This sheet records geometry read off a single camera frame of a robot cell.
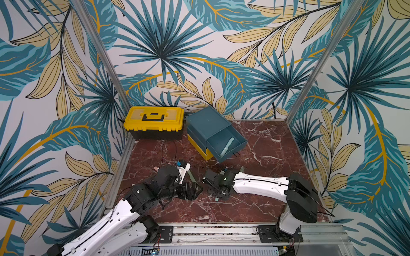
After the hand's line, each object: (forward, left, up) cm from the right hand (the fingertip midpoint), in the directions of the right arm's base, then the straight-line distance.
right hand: (210, 192), depth 82 cm
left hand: (-4, +8, +14) cm, 16 cm away
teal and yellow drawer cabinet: (+23, -1, +18) cm, 30 cm away
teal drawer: (+23, -8, +12) cm, 27 cm away
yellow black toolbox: (+36, +31, +15) cm, 50 cm away
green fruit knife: (+10, +10, -3) cm, 14 cm away
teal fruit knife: (+24, -11, +11) cm, 29 cm away
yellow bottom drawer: (+20, +1, +3) cm, 21 cm away
